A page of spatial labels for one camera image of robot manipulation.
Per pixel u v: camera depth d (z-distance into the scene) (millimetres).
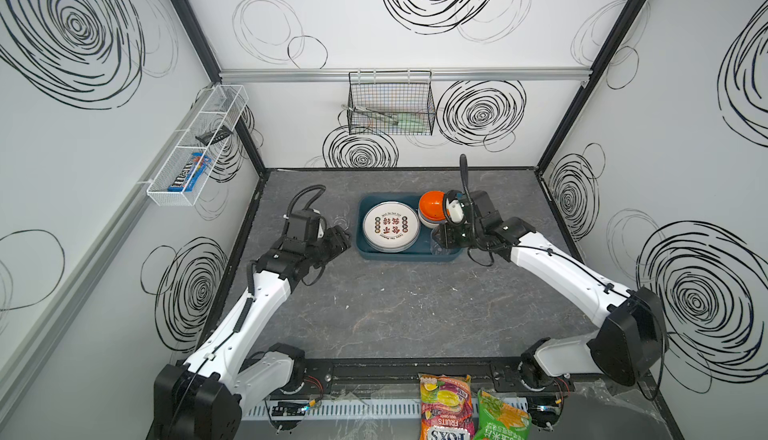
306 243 597
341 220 1037
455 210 723
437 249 951
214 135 754
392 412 696
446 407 676
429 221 947
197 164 694
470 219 629
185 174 703
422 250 984
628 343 401
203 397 373
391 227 993
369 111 847
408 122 867
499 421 646
